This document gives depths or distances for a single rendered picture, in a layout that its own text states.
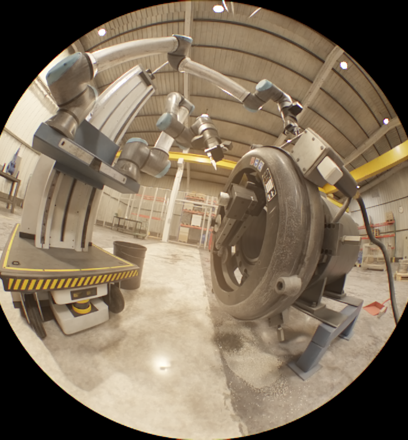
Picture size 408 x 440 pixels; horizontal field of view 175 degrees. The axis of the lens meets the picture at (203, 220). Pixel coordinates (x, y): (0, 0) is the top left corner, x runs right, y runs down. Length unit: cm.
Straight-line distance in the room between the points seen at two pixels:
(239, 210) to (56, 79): 81
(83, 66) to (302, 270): 88
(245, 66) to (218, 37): 203
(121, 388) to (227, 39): 841
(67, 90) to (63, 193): 50
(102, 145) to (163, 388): 113
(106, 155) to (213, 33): 760
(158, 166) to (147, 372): 105
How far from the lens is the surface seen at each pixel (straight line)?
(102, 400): 58
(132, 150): 84
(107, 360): 65
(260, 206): 53
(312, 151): 34
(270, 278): 32
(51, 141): 61
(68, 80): 65
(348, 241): 35
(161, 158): 90
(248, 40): 797
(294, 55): 837
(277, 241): 31
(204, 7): 826
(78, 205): 88
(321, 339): 66
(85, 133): 85
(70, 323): 66
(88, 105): 74
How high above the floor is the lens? 53
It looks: 8 degrees up
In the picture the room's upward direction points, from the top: 10 degrees clockwise
